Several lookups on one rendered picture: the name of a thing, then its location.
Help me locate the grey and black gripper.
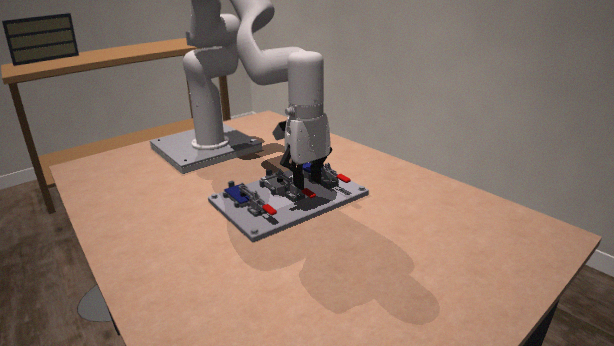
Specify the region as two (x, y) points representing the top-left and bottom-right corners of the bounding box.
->
(280, 113), (332, 190)

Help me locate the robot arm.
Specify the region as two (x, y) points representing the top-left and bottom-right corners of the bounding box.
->
(183, 0), (324, 150)

